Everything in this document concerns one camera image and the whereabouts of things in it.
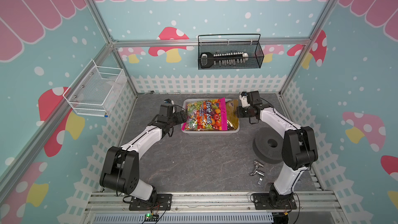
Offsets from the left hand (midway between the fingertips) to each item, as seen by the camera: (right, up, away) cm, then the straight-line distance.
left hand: (181, 117), depth 91 cm
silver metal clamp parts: (+43, -29, -10) cm, 53 cm away
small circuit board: (-12, -46, -18) cm, 51 cm away
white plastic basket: (+15, -10, +3) cm, 19 cm away
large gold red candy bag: (+30, -2, 0) cm, 31 cm away
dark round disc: (+49, -16, -4) cm, 52 cm away
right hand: (+35, +4, +5) cm, 35 cm away
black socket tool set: (+15, +34, -1) cm, 37 cm away
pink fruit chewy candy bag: (+14, +1, -1) cm, 15 cm away
